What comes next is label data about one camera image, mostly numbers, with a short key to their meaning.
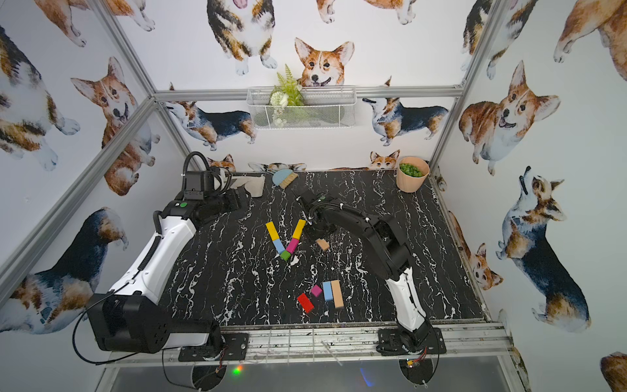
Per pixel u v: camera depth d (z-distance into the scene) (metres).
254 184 1.17
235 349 0.73
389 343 0.73
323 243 0.95
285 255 0.93
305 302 0.82
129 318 0.40
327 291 0.84
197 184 0.61
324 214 0.68
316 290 0.85
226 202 0.72
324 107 0.92
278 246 0.95
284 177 1.21
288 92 0.82
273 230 1.00
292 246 0.95
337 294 0.84
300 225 1.01
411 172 1.06
